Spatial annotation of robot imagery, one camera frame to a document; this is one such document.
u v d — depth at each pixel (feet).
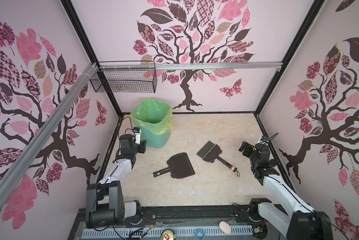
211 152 3.17
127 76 3.11
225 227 2.29
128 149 2.20
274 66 3.18
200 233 2.28
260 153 2.05
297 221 1.31
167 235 1.97
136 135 2.56
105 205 1.37
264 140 2.36
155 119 3.39
